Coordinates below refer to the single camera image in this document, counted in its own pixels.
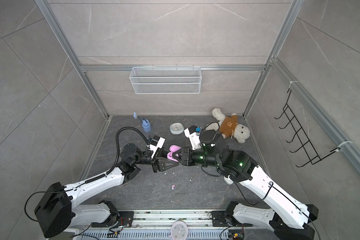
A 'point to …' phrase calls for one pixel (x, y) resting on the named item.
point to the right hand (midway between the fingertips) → (174, 154)
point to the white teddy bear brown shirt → (228, 126)
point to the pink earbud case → (173, 148)
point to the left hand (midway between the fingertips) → (178, 159)
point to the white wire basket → (165, 80)
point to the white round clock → (179, 230)
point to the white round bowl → (176, 128)
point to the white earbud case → (228, 180)
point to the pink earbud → (173, 186)
